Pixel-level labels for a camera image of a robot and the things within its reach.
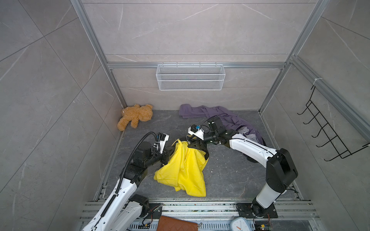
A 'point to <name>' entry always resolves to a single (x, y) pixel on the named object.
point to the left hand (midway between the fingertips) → (174, 146)
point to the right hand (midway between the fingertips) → (191, 141)
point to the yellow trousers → (184, 170)
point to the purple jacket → (229, 119)
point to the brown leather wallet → (166, 223)
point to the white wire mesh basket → (188, 77)
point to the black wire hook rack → (340, 148)
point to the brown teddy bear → (133, 114)
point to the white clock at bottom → (240, 224)
